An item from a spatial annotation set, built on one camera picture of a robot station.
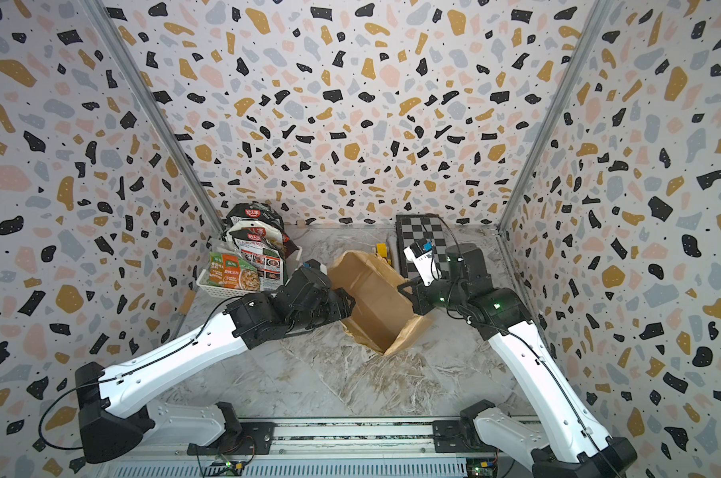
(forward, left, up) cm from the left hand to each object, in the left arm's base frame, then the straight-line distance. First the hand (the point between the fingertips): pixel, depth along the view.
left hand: (354, 305), depth 71 cm
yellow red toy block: (+34, -7, -19) cm, 39 cm away
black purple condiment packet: (+30, +24, -12) cm, 40 cm away
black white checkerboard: (+47, -20, -21) cm, 55 cm away
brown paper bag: (+9, -8, -22) cm, 25 cm away
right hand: (+1, -11, +5) cm, 12 cm away
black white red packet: (+24, +30, -5) cm, 39 cm away
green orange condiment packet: (+21, +41, -14) cm, 49 cm away
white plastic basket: (+21, +51, -18) cm, 58 cm away
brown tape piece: (+18, +61, -28) cm, 69 cm away
